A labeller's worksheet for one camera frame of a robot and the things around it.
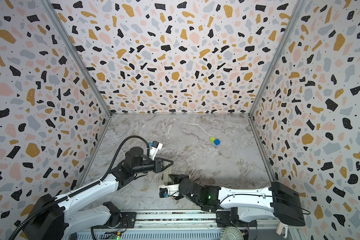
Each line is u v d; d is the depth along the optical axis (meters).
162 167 0.70
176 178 0.66
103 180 0.53
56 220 0.39
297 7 0.72
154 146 0.70
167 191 0.59
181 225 0.73
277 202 0.43
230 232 0.70
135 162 0.62
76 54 0.86
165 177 0.73
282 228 0.71
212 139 1.04
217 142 1.04
